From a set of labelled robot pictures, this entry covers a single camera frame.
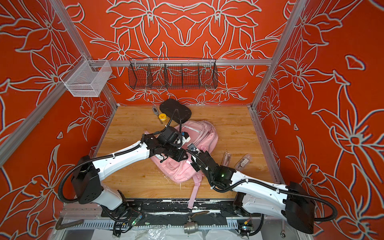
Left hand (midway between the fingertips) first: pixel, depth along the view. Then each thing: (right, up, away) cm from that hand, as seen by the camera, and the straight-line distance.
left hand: (188, 156), depth 76 cm
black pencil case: (-11, +26, +37) cm, 46 cm away
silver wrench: (+43, -33, -10) cm, 56 cm away
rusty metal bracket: (-61, -31, -8) cm, 68 cm away
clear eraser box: (+33, -7, +11) cm, 35 cm away
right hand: (+2, +2, +1) cm, 3 cm away
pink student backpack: (+8, +10, +4) cm, 13 cm away
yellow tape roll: (-20, +21, +34) cm, 45 cm away
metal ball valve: (+1, -29, -11) cm, 31 cm away
